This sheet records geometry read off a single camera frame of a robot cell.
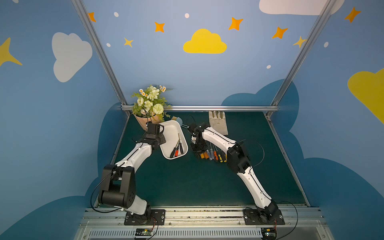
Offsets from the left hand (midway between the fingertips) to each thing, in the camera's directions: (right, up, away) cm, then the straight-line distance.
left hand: (159, 135), depth 92 cm
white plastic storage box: (+7, +4, +7) cm, 11 cm away
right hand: (+24, -12, +6) cm, 28 cm away
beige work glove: (+41, +10, +25) cm, 48 cm away
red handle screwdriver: (+11, -10, +4) cm, 15 cm away
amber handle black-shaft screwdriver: (+30, -13, +4) cm, 33 cm away
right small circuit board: (+59, -48, -19) cm, 78 cm away
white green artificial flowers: (-4, +20, -5) cm, 21 cm away
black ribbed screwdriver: (+13, -7, +6) cm, 16 cm away
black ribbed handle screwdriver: (+9, -10, +3) cm, 13 cm away
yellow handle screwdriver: (+27, -14, +3) cm, 30 cm away
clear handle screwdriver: (+32, -15, +4) cm, 36 cm away
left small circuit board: (-3, -46, -21) cm, 51 cm away
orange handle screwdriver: (+36, -12, +5) cm, 39 cm away
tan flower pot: (-4, +10, +1) cm, 11 cm away
